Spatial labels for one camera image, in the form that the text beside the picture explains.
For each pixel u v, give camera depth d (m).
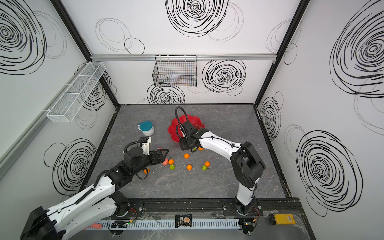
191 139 0.66
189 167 0.86
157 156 0.70
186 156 0.90
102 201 0.60
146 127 0.99
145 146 0.71
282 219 0.68
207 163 0.87
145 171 0.69
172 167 0.86
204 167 0.86
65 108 0.72
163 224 0.71
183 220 0.69
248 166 0.46
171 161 0.88
